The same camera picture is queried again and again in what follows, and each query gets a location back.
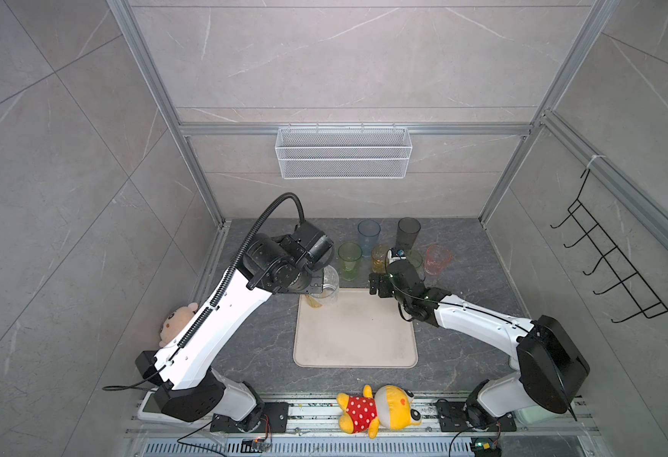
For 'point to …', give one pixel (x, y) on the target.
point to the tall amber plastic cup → (312, 302)
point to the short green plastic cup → (417, 262)
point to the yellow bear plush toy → (390, 407)
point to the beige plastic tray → (358, 330)
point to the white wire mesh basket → (343, 153)
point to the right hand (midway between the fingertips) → (385, 275)
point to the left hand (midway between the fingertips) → (314, 278)
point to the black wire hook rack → (644, 297)
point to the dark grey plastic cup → (407, 230)
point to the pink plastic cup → (437, 259)
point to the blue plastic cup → (368, 231)
